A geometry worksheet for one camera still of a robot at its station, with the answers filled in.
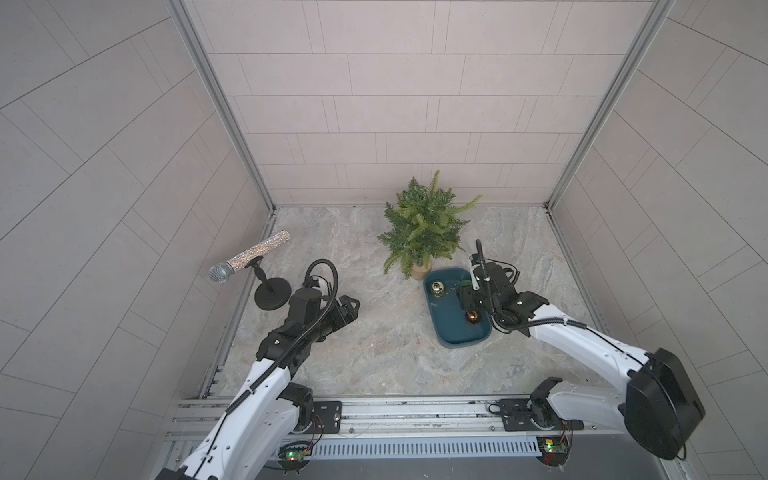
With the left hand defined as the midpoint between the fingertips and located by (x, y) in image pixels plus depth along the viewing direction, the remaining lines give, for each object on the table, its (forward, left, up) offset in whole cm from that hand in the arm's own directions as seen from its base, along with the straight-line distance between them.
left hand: (356, 305), depth 80 cm
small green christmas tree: (+10, -17, +21) cm, 29 cm away
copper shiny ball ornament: (0, -33, -6) cm, 34 cm away
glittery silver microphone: (+2, +30, +14) cm, 33 cm away
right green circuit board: (-31, -48, -10) cm, 58 cm away
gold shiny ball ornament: (+9, -23, -6) cm, 26 cm away
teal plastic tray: (-3, -26, -8) cm, 28 cm away
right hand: (+6, -30, -2) cm, 30 cm away
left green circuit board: (-32, +11, -7) cm, 35 cm away
